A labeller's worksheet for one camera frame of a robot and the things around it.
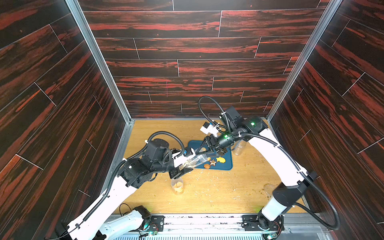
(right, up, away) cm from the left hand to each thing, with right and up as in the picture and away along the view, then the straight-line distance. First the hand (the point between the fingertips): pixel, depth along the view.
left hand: (188, 161), depth 65 cm
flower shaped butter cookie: (+13, -4, +31) cm, 34 cm away
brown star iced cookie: (+15, -7, +30) cm, 35 cm away
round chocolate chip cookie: (+11, -8, +28) cm, 31 cm away
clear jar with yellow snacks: (-6, -16, +15) cm, 23 cm away
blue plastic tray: (+19, -6, +31) cm, 37 cm away
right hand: (+6, +4, -1) cm, 7 cm away
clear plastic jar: (+3, +1, -3) cm, 5 cm away
